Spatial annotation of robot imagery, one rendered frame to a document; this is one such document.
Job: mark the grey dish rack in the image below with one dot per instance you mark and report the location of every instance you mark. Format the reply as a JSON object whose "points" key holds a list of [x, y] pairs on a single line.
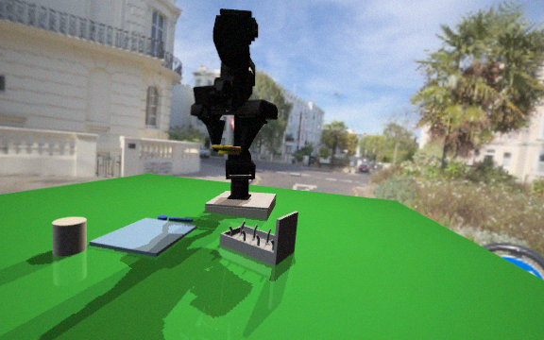
{"points": [[263, 245]]}

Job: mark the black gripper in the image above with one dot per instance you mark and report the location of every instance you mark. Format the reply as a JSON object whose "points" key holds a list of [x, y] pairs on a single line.
{"points": [[255, 111]]}

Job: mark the light blue flat slab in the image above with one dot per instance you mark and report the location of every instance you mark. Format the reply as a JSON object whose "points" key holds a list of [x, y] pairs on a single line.
{"points": [[148, 236]]}

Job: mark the yellow round plate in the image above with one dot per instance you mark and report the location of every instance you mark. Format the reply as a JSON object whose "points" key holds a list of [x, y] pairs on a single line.
{"points": [[224, 149]]}

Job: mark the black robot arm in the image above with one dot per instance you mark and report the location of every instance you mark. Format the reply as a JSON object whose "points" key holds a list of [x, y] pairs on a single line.
{"points": [[233, 32]]}

